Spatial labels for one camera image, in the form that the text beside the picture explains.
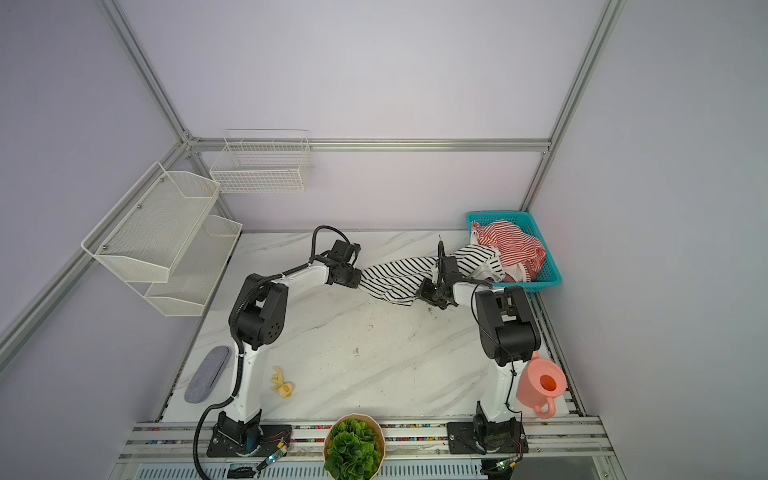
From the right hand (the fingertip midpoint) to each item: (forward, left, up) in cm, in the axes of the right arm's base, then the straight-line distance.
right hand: (417, 291), depth 100 cm
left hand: (+6, +23, 0) cm, 24 cm away
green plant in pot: (-47, +16, +9) cm, 50 cm away
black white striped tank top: (+3, +6, +2) cm, 7 cm away
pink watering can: (-32, -29, +8) cm, 44 cm away
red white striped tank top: (+13, -37, +4) cm, 39 cm away
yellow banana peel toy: (-32, +39, +1) cm, 50 cm away
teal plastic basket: (+4, -44, +4) cm, 45 cm away
